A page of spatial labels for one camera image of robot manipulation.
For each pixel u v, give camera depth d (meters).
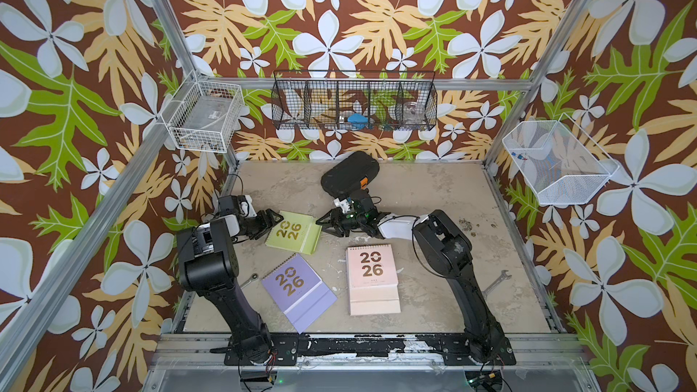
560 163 0.82
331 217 0.89
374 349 0.75
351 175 1.08
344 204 0.96
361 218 0.84
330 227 0.89
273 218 0.90
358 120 0.94
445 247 0.59
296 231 0.97
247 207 0.86
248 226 0.84
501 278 0.88
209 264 0.52
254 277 0.88
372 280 0.82
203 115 0.86
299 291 0.84
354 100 0.98
